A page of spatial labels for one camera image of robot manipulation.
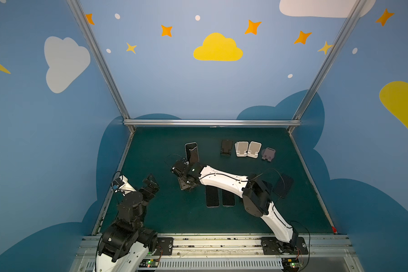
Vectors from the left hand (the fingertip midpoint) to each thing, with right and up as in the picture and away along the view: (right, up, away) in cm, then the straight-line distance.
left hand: (151, 178), depth 69 cm
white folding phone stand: (+53, +11, +35) cm, 65 cm away
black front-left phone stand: (+14, -5, +9) cm, 17 cm away
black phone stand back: (+36, +12, +35) cm, 52 cm away
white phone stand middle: (+45, +12, +35) cm, 58 cm away
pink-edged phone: (+27, -13, +18) cm, 35 cm away
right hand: (+14, -5, +20) cm, 25 cm away
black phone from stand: (+67, -9, +25) cm, 72 cm away
